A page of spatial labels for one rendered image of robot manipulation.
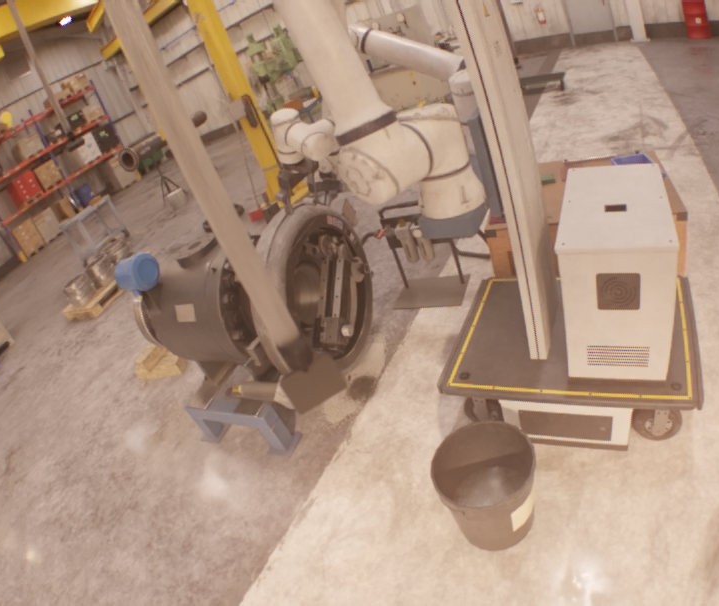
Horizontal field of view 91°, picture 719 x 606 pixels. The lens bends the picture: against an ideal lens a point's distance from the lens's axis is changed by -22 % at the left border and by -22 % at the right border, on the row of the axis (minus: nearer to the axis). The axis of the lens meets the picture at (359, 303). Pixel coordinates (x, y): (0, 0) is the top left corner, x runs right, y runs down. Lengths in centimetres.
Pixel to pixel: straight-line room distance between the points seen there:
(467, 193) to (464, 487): 96
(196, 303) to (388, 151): 119
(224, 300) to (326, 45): 114
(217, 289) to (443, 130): 112
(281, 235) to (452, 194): 69
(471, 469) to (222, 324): 110
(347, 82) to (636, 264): 84
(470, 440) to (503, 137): 92
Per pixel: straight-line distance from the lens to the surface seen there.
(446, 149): 114
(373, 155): 102
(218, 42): 533
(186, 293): 201
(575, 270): 127
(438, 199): 119
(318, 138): 129
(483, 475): 161
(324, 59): 105
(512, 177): 128
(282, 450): 218
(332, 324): 173
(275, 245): 160
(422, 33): 798
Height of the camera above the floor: 148
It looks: 31 degrees down
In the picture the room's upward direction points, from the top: 23 degrees counter-clockwise
